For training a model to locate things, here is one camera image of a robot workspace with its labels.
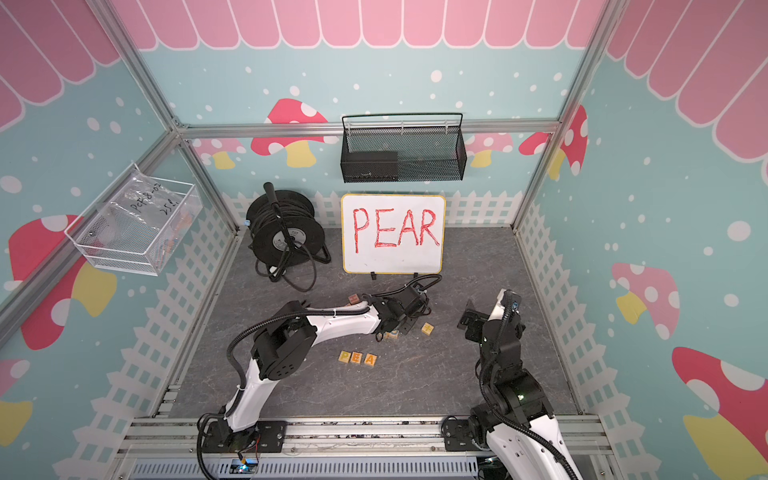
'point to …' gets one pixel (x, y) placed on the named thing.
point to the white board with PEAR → (393, 234)
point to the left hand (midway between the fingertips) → (402, 316)
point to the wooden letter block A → (370, 359)
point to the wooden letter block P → (344, 356)
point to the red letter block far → (354, 299)
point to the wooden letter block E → (356, 357)
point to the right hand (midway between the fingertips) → (484, 306)
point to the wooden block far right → (427, 328)
